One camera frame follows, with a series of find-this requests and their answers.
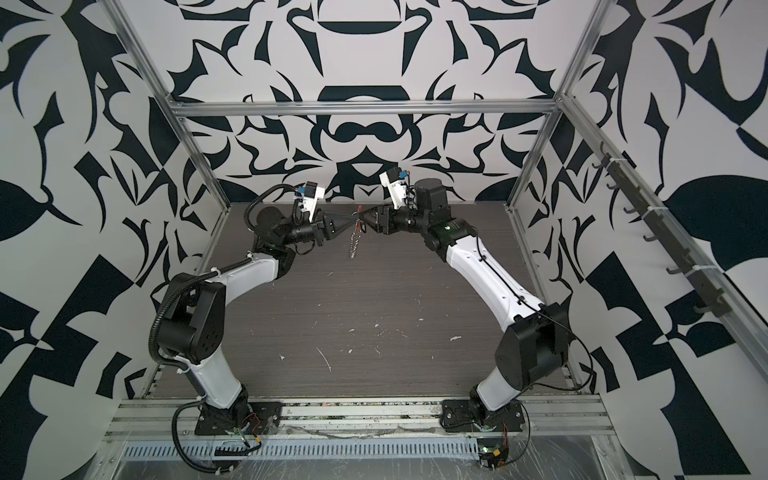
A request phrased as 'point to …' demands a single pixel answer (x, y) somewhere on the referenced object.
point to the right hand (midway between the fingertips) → (365, 211)
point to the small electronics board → (492, 451)
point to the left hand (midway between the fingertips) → (357, 213)
